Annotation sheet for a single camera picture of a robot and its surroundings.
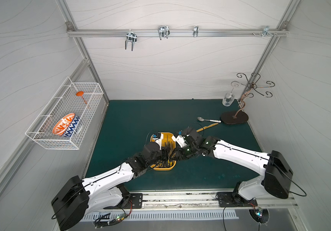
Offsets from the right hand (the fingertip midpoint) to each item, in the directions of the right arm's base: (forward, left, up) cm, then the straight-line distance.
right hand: (170, 157), depth 75 cm
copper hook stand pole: (+40, -48, +17) cm, 65 cm away
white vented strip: (-26, +20, -8) cm, 34 cm away
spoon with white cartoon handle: (+36, -22, -13) cm, 45 cm away
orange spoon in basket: (+25, +51, +21) cm, 61 cm away
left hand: (+5, 0, 0) cm, 5 cm away
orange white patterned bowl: (+4, +49, +21) cm, 54 cm away
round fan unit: (-22, -47, -16) cm, 54 cm away
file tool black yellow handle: (0, +2, -10) cm, 10 cm away
